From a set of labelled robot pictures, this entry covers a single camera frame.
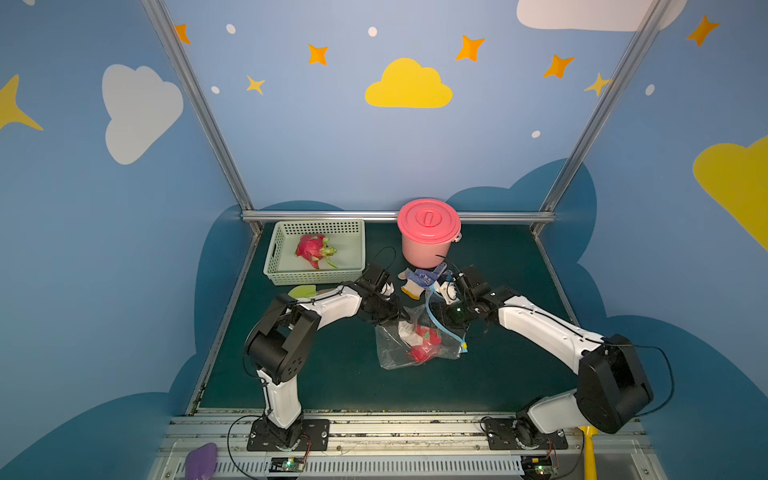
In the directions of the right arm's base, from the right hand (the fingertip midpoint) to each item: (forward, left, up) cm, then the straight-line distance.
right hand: (434, 318), depth 85 cm
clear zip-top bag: (-3, +11, -9) cm, 15 cm away
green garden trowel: (+12, +44, -8) cm, 46 cm away
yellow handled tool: (-33, -36, -8) cm, 50 cm away
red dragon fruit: (+25, +41, -1) cm, 48 cm away
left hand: (+1, +6, -3) cm, 7 cm away
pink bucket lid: (+31, +2, +9) cm, 32 cm away
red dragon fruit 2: (-7, +1, 0) cm, 7 cm away
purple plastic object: (-38, +56, -8) cm, 68 cm away
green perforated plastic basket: (+23, +55, -11) cm, 61 cm away
